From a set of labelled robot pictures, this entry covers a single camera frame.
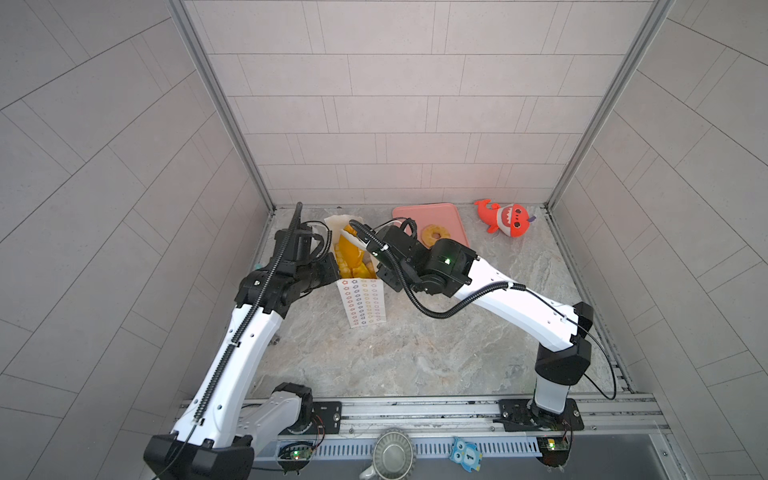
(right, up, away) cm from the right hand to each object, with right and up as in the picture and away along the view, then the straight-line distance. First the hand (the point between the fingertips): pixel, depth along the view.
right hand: (387, 260), depth 69 cm
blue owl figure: (+18, -42, -3) cm, 46 cm away
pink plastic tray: (+20, +13, +44) cm, 50 cm away
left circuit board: (-20, -42, -4) cm, 47 cm away
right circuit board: (+39, -44, -1) cm, 58 cm away
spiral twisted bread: (-13, -4, +14) cm, 20 cm away
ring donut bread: (+13, +5, +36) cm, 39 cm away
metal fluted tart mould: (+2, -44, -2) cm, 44 cm away
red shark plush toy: (+42, +10, +34) cm, 55 cm away
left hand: (-10, -1, +3) cm, 11 cm away
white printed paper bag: (-6, -10, +6) cm, 13 cm away
